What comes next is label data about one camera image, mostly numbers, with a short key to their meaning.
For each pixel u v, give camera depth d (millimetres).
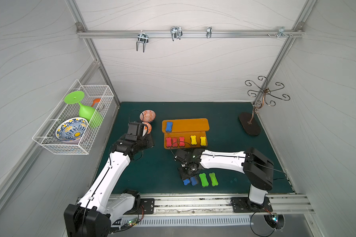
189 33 779
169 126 875
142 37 783
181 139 962
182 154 664
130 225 675
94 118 633
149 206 733
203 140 957
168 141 973
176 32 762
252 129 1064
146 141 684
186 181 795
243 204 737
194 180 799
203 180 801
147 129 638
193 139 958
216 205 754
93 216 364
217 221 701
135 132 582
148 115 1109
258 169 455
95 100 771
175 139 960
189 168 604
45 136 554
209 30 721
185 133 1013
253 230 612
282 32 764
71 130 623
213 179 804
